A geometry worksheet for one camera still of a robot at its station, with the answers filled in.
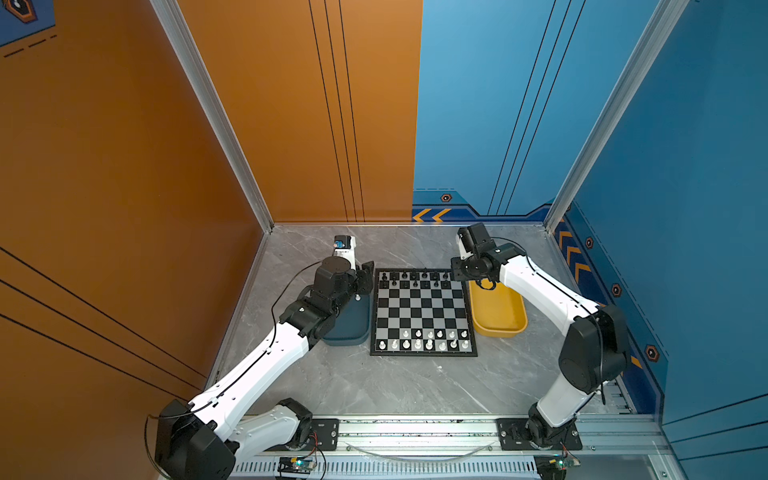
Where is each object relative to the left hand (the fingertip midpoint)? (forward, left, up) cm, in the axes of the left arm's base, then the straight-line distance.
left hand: (366, 260), depth 76 cm
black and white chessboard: (-2, -16, -24) cm, 29 cm away
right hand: (+6, -26, -12) cm, 29 cm away
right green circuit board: (-40, -47, -25) cm, 67 cm away
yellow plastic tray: (-2, -39, -22) cm, 45 cm away
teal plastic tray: (-4, +6, -29) cm, 30 cm away
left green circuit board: (-41, +16, -27) cm, 52 cm away
